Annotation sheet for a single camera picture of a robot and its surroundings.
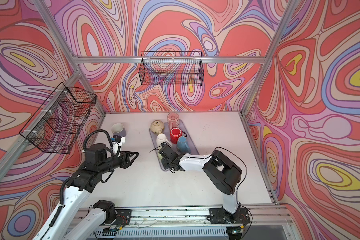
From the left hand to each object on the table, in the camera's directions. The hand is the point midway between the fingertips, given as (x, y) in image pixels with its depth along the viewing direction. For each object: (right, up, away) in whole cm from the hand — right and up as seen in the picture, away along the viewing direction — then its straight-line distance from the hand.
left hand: (137, 153), depth 72 cm
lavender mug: (-20, +11, +26) cm, 35 cm away
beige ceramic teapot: (+5, +13, +29) cm, 32 cm away
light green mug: (+9, -5, +17) cm, 20 cm away
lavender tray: (+11, +9, +36) cm, 39 cm away
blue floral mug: (+22, +1, +20) cm, 30 cm away
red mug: (+18, +8, +24) cm, 31 cm away
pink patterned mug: (+16, +17, +29) cm, 37 cm away
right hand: (+14, -9, +20) cm, 26 cm away
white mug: (+9, +6, +21) cm, 23 cm away
